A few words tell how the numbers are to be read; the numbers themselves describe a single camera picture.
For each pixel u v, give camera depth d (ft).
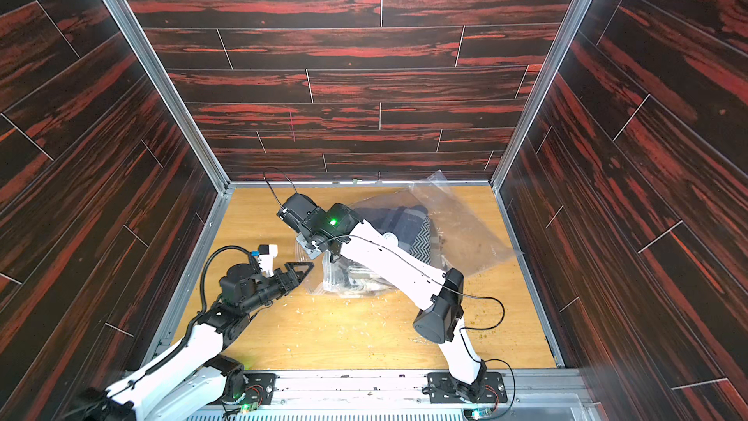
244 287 2.06
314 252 2.12
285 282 2.30
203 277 2.41
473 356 1.94
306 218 1.72
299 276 2.32
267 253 2.46
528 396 2.37
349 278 2.78
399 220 2.95
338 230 1.58
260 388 2.40
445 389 2.34
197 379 1.94
